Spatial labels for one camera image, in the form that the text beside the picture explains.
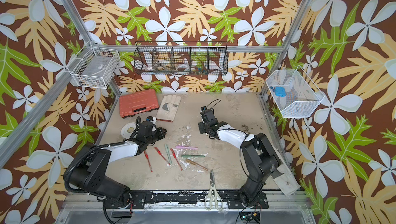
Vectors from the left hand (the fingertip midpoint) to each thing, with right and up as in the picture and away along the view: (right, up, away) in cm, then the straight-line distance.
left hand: (167, 127), depth 94 cm
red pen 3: (+7, -18, -6) cm, 20 cm away
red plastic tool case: (-23, +16, +15) cm, 32 cm away
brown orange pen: (+16, -19, -7) cm, 26 cm away
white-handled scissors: (+24, -35, -19) cm, 47 cm away
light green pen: (+2, -15, -4) cm, 15 cm away
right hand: (+22, +3, +1) cm, 22 cm away
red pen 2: (-1, -16, -5) cm, 17 cm away
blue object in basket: (+66, +22, -7) cm, 70 cm away
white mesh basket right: (+73, +18, -15) cm, 77 cm away
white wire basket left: (-40, +35, -8) cm, 54 cm away
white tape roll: (-27, -2, +5) cm, 27 cm away
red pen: (-10, -16, -5) cm, 20 cm away
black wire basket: (+24, +44, +4) cm, 50 cm away
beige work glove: (-2, +12, +17) cm, 21 cm away
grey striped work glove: (+66, -27, -13) cm, 73 cm away
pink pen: (+12, -12, -1) cm, 17 cm away
